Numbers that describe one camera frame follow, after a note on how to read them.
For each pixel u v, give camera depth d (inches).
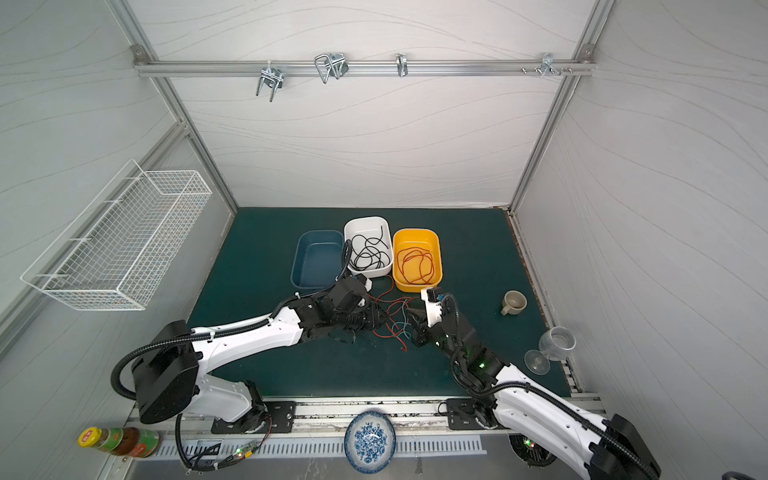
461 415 27.3
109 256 26.1
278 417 29.1
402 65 30.7
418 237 41.7
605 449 16.7
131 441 24.6
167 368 16.3
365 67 30.7
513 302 36.6
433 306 26.8
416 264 40.0
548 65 30.0
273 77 31.2
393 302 36.5
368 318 27.5
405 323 30.9
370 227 42.9
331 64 30.1
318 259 42.4
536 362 32.3
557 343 27.0
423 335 27.2
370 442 27.6
